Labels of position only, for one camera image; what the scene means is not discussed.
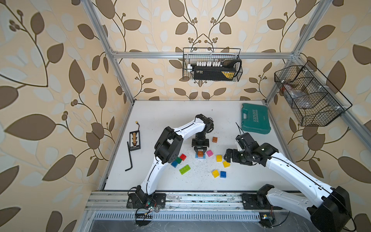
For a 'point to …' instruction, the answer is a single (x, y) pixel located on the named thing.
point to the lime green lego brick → (184, 169)
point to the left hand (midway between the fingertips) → (203, 154)
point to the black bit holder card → (135, 140)
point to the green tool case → (255, 118)
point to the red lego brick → (183, 156)
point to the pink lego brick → (209, 153)
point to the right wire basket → (314, 100)
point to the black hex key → (131, 158)
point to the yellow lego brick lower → (215, 173)
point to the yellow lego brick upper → (219, 158)
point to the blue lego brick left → (174, 164)
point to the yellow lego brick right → (226, 164)
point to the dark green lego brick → (178, 160)
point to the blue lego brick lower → (223, 174)
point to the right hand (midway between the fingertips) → (231, 158)
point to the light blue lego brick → (200, 154)
